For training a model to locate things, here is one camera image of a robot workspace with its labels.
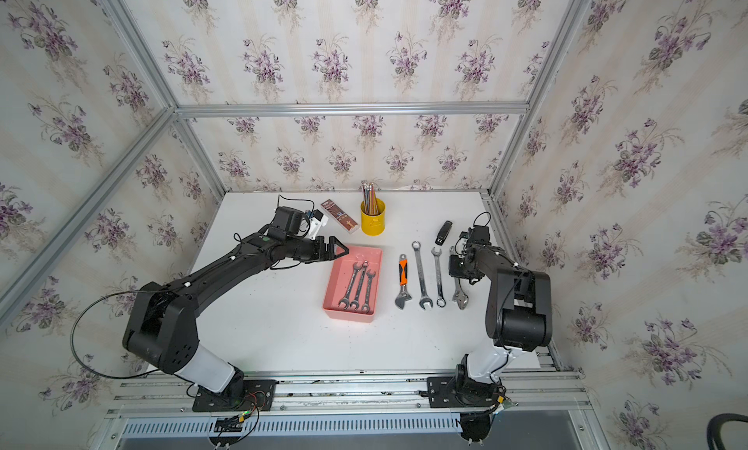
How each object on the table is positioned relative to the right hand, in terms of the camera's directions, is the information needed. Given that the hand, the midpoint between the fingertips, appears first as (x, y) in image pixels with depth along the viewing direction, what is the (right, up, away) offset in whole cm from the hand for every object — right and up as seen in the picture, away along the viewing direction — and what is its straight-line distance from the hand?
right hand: (461, 269), depth 96 cm
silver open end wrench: (-32, -10, -8) cm, 34 cm away
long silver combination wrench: (-13, -9, -6) cm, 17 cm away
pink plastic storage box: (-41, -3, -2) cm, 41 cm away
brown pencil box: (-43, +18, +14) cm, 48 cm away
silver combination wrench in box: (-38, -9, -6) cm, 40 cm away
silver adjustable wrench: (-3, -7, -8) cm, 11 cm away
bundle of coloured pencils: (-31, +23, +5) cm, 39 cm away
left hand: (-39, +7, -13) cm, 42 cm away
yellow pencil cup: (-30, +15, +6) cm, 34 cm away
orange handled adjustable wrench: (-19, -1, -1) cm, 20 cm away
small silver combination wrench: (-35, -9, -6) cm, 36 cm away
